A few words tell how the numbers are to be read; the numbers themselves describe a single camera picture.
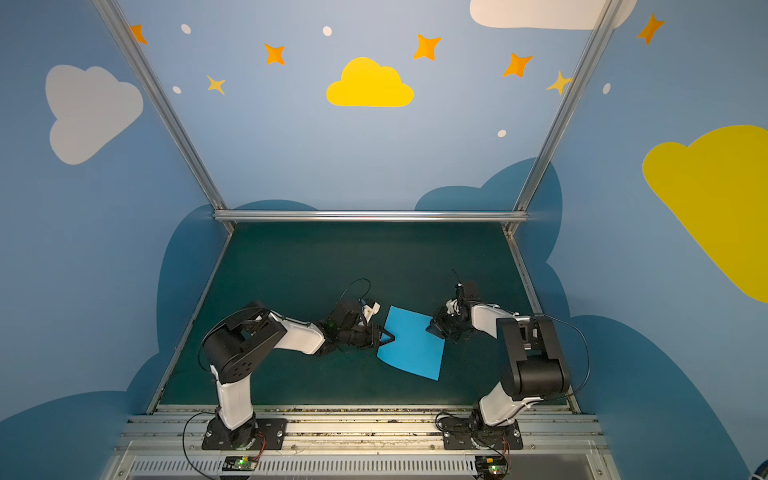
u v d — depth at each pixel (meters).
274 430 0.75
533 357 0.47
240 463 0.72
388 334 0.88
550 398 0.47
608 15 0.69
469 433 0.75
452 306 0.91
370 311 0.88
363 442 0.75
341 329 0.76
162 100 0.84
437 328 0.84
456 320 0.81
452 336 0.86
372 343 0.80
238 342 0.52
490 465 0.72
